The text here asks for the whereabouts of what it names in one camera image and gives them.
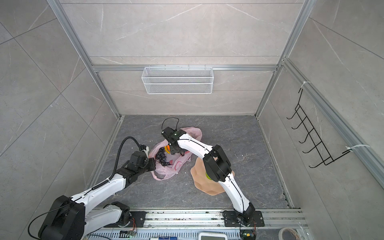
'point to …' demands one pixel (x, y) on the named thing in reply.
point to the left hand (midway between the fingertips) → (155, 157)
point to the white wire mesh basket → (177, 80)
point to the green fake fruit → (208, 177)
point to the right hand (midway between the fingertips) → (178, 148)
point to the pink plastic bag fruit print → (163, 172)
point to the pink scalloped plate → (202, 182)
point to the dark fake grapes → (161, 157)
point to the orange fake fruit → (168, 147)
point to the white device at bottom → (213, 236)
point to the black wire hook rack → (325, 155)
